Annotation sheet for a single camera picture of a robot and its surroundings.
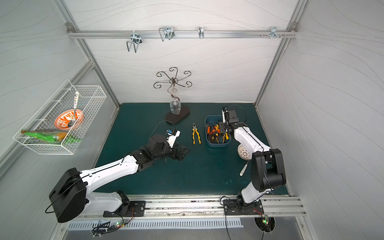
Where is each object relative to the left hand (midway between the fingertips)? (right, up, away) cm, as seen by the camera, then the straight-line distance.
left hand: (185, 147), depth 79 cm
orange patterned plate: (-55, +15, -12) cm, 58 cm away
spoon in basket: (-50, +14, -12) cm, 53 cm away
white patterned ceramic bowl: (+36, -6, +14) cm, 39 cm away
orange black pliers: (+18, +6, +15) cm, 24 cm away
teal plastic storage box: (+21, +15, +31) cm, 40 cm away
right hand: (+26, +13, +13) cm, 32 cm away
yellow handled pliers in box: (+26, +3, +19) cm, 33 cm away
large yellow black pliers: (+5, +7, +25) cm, 27 cm away
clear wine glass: (-8, +23, +17) cm, 30 cm away
